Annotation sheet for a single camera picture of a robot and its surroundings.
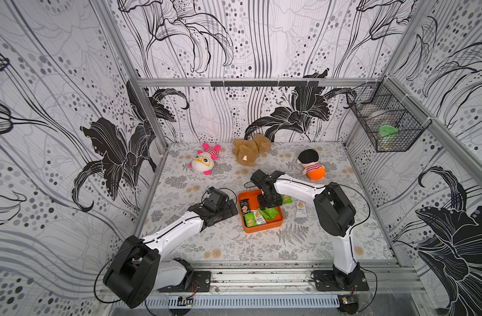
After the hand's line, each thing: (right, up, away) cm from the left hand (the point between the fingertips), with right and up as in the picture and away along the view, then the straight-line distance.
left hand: (230, 214), depth 87 cm
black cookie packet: (+7, +3, +3) cm, 8 cm away
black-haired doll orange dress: (+41, +26, +18) cm, 51 cm away
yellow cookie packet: (+13, -2, +1) cm, 14 cm away
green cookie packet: (+9, -2, -1) cm, 9 cm away
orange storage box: (+11, +7, +9) cm, 16 cm away
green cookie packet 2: (+18, 0, +2) cm, 18 cm away
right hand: (+18, +3, +8) cm, 20 cm away
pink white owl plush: (-15, +25, +15) cm, 33 cm away
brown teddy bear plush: (+8, +29, +14) cm, 34 cm away
